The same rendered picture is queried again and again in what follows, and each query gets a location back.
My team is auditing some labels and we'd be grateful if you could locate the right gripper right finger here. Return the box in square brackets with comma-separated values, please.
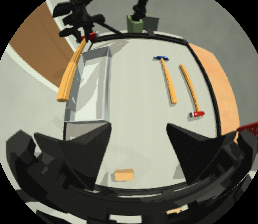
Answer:
[166, 123, 237, 186]

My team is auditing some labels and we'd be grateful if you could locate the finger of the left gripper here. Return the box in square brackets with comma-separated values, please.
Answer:
[82, 24, 95, 43]
[68, 30, 82, 43]

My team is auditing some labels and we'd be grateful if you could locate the small tan block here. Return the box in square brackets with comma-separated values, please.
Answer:
[115, 169, 134, 181]

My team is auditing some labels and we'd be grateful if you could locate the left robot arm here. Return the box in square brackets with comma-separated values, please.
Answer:
[53, 0, 148, 26]

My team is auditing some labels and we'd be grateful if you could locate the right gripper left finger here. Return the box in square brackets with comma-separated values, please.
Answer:
[34, 123, 112, 191]

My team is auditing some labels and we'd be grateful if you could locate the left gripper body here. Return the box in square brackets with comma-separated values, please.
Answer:
[59, 9, 105, 37]

